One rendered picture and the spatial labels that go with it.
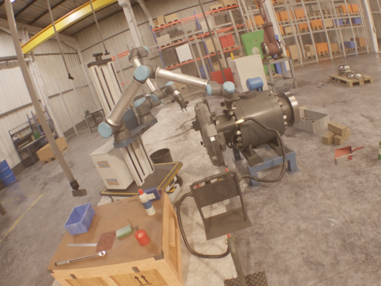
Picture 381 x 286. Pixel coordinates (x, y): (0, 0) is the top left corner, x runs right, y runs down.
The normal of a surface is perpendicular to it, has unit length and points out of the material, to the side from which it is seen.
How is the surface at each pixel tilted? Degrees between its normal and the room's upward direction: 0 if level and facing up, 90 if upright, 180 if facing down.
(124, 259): 0
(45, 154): 90
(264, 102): 44
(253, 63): 90
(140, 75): 86
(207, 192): 90
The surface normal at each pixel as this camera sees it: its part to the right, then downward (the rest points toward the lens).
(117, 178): -0.36, 0.44
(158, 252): -0.30, -0.89
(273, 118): 0.04, 0.20
